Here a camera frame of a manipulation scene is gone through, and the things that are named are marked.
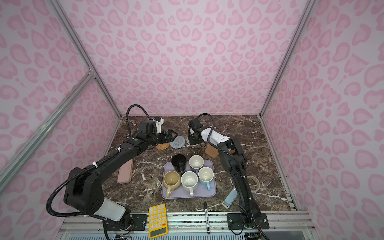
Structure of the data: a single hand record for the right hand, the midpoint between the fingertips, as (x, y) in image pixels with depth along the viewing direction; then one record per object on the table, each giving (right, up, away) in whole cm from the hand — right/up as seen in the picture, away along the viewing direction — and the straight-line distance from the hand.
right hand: (194, 139), depth 103 cm
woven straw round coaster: (-21, -5, -2) cm, 22 cm away
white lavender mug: (+2, -12, -14) cm, 18 cm away
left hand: (-11, +5, -18) cm, 22 cm away
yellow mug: (-12, -23, -17) cm, 31 cm away
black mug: (-9, -13, -14) cm, 21 cm away
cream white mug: (-2, -23, -17) cm, 29 cm away
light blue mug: (+7, -20, -17) cm, 27 cm away
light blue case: (+20, -29, -25) cm, 43 cm away
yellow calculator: (-17, -37, -31) cm, 51 cm away
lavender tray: (+4, -27, -21) cm, 35 cm away
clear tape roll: (+37, -24, -19) cm, 48 cm away
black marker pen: (+7, -37, -30) cm, 48 cm away
